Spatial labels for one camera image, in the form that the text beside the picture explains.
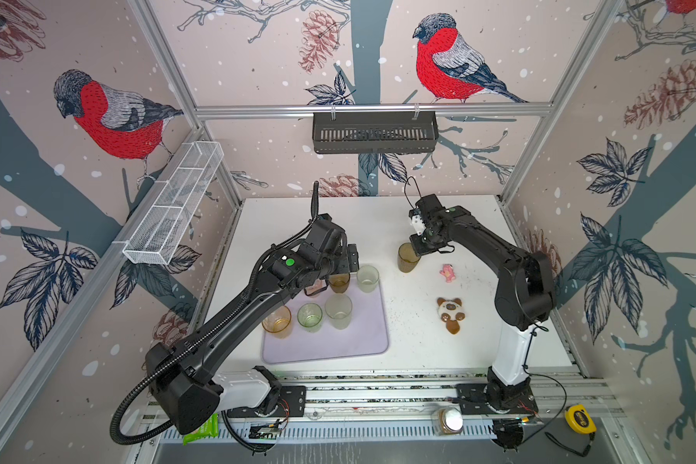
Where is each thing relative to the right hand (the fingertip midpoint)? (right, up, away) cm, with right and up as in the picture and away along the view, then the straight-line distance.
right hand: (417, 251), depth 94 cm
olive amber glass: (-26, -11, 0) cm, 28 cm away
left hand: (-23, 0, -20) cm, 31 cm away
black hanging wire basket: (-13, +43, +10) cm, 46 cm away
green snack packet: (-56, -42, -25) cm, 74 cm away
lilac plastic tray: (-17, -25, -8) cm, 32 cm away
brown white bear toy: (+9, -18, -8) cm, 22 cm away
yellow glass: (-44, -22, -8) cm, 50 cm away
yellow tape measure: (+34, -39, -25) cm, 58 cm away
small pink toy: (+11, -8, +3) cm, 14 cm away
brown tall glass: (-4, -2, -3) cm, 5 cm away
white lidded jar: (0, -34, -32) cm, 47 cm away
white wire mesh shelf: (-71, +15, -15) cm, 74 cm away
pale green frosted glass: (-26, -18, -3) cm, 32 cm away
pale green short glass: (-16, -10, +1) cm, 19 cm away
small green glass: (-35, -20, -6) cm, 41 cm away
